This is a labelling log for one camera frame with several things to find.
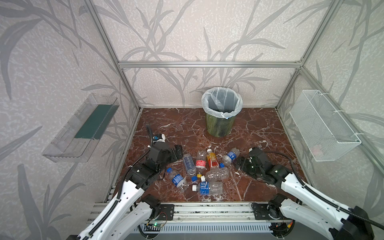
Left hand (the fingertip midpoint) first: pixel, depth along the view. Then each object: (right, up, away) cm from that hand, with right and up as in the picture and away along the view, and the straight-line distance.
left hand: (178, 145), depth 75 cm
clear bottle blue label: (-1, -19, +4) cm, 20 cm away
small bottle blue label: (+27, -11, +14) cm, 33 cm away
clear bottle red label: (+12, -12, +11) cm, 20 cm away
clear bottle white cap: (+20, -17, +6) cm, 27 cm away
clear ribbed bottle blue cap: (+5, -14, +10) cm, 18 cm away
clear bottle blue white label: (+16, -22, +1) cm, 27 cm away
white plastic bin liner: (+26, +26, +27) cm, 45 cm away
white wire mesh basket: (+66, +7, -11) cm, 67 cm away
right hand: (+32, -10, +7) cm, 34 cm away
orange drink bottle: (+18, -11, +12) cm, 24 cm away
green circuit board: (-9, -37, -4) cm, 39 cm away
